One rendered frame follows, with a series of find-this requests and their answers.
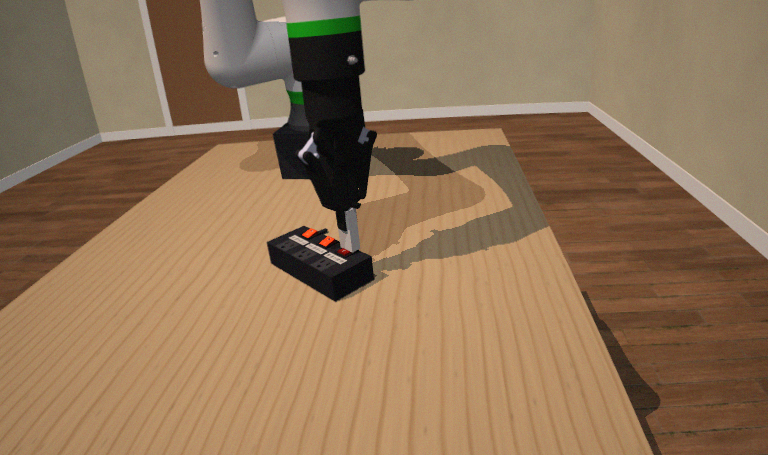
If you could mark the black power strip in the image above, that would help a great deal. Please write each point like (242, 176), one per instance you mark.
(320, 262)

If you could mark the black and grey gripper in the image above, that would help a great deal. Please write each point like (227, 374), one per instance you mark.
(345, 147)

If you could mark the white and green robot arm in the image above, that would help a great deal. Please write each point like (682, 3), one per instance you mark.
(324, 39)

